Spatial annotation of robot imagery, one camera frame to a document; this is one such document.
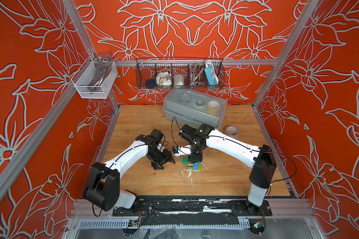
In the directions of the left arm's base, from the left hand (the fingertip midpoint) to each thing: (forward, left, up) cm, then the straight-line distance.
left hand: (171, 163), depth 80 cm
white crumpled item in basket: (+45, +8, +24) cm, 52 cm away
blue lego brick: (+1, -14, -3) cm, 14 cm away
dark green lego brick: (+1, -8, +3) cm, 8 cm away
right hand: (+3, -10, +4) cm, 11 cm away
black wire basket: (+52, -1, +24) cm, 57 cm away
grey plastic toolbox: (+33, -13, +11) cm, 37 cm away
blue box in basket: (+45, -22, +26) cm, 56 cm away
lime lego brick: (+1, -16, -4) cm, 17 cm away
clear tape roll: (+30, -40, -7) cm, 51 cm away
